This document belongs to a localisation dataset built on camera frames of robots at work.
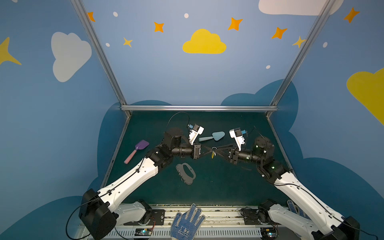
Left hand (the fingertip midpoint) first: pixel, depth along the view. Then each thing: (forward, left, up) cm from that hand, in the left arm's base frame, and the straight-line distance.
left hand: (212, 152), depth 64 cm
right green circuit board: (-26, -29, -31) cm, 50 cm away
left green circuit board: (-27, +32, -32) cm, 53 cm away
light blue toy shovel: (+30, -8, -28) cm, 41 cm away
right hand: (+2, -3, -1) cm, 4 cm away
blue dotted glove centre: (-24, +12, -30) cm, 41 cm away
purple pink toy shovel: (+20, +44, -28) cm, 56 cm away
